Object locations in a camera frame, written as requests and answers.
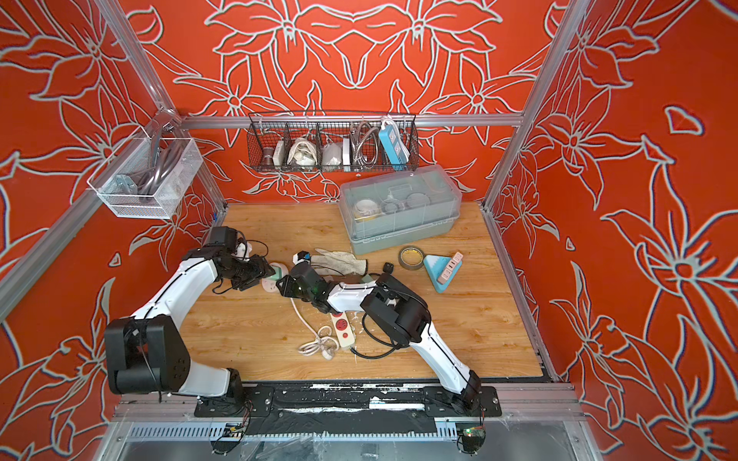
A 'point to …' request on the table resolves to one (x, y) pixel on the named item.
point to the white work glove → (339, 262)
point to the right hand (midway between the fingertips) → (269, 287)
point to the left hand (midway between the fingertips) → (267, 272)
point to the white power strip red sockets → (343, 328)
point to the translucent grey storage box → (384, 211)
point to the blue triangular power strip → (442, 271)
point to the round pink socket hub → (269, 283)
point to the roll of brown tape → (410, 257)
